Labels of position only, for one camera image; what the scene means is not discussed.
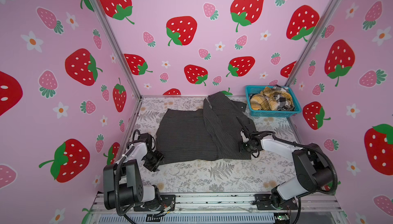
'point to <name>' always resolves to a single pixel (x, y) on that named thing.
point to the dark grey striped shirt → (215, 132)
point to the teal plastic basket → (252, 89)
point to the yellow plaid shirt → (265, 101)
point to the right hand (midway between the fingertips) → (240, 149)
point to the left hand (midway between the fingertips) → (162, 163)
